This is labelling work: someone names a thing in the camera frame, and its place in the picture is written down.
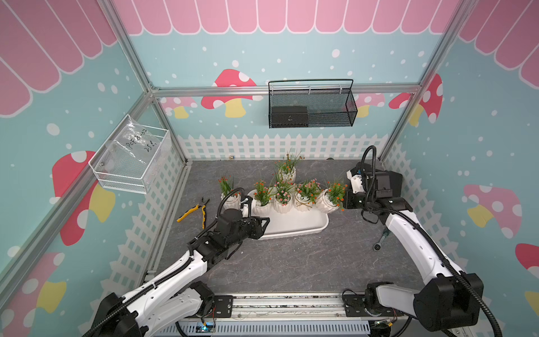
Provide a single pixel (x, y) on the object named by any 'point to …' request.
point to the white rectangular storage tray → (292, 222)
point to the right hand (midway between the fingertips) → (340, 194)
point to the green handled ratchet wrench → (377, 246)
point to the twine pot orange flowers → (332, 198)
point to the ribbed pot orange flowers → (262, 199)
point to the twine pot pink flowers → (305, 194)
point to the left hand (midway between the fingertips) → (265, 223)
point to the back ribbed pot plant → (287, 171)
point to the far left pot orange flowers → (227, 186)
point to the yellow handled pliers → (193, 209)
